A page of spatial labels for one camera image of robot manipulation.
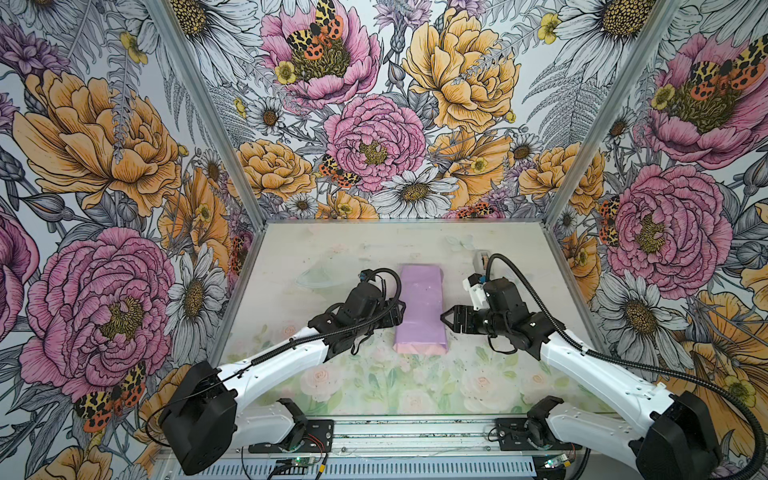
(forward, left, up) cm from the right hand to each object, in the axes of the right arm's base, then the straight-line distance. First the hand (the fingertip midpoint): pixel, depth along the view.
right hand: (451, 328), depth 80 cm
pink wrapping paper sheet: (+3, +7, -5) cm, 9 cm away
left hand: (+4, +15, 0) cm, 16 cm away
